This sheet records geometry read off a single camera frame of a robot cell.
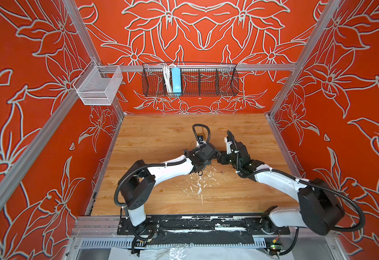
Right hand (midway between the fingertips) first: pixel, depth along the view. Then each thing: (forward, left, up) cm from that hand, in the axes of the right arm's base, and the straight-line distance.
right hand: (217, 151), depth 87 cm
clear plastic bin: (+36, +70, +21) cm, 81 cm away
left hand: (-1, +7, 0) cm, 7 cm away
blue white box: (+32, +22, +24) cm, 46 cm away
